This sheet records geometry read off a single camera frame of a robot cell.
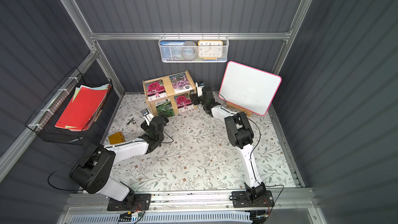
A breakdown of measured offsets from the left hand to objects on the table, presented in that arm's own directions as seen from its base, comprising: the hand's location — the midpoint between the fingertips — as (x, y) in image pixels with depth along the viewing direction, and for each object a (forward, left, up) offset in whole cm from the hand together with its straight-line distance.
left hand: (154, 115), depth 89 cm
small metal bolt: (+6, +21, -15) cm, 26 cm away
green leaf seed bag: (+16, -2, -12) cm, 20 cm away
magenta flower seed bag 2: (+20, -15, -12) cm, 28 cm away
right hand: (+20, -25, -1) cm, 32 cm away
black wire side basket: (-19, +35, +20) cm, 45 cm away
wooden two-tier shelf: (+11, -9, +6) cm, 15 cm away
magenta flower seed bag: (+14, 0, +6) cm, 16 cm away
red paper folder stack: (-5, +26, +17) cm, 32 cm away
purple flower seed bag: (+20, -14, +7) cm, 25 cm away
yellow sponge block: (-7, +25, -14) cm, 30 cm away
